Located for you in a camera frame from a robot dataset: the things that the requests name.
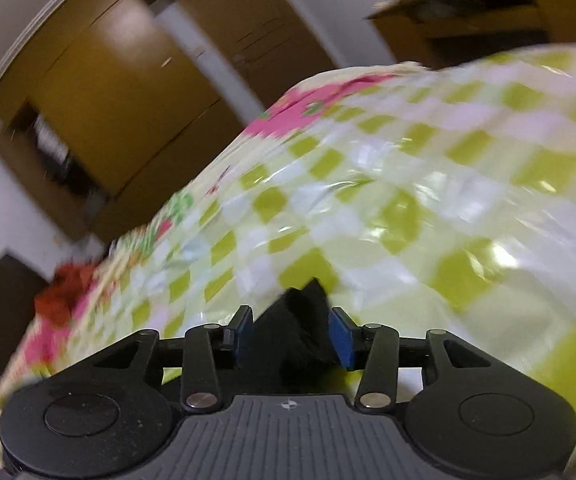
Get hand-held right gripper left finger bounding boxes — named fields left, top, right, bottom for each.
left=58, top=305, right=256, bottom=415

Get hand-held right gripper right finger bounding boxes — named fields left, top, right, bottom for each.
left=330, top=307, right=513, bottom=413

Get black pants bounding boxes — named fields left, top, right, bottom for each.
left=254, top=276, right=343, bottom=397

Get green checkered bed sheet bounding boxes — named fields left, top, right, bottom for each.
left=0, top=42, right=576, bottom=473

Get red crumpled cloth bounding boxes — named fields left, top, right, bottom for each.
left=34, top=264, right=100, bottom=327

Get wooden wardrobe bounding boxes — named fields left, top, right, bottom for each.
left=0, top=0, right=269, bottom=243

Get grey storage basket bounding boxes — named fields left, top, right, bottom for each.
left=30, top=112, right=74, bottom=166

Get wooden door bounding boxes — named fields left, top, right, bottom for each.
left=178, top=0, right=341, bottom=111

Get wooden nightstand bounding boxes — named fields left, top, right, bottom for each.
left=367, top=0, right=576, bottom=70

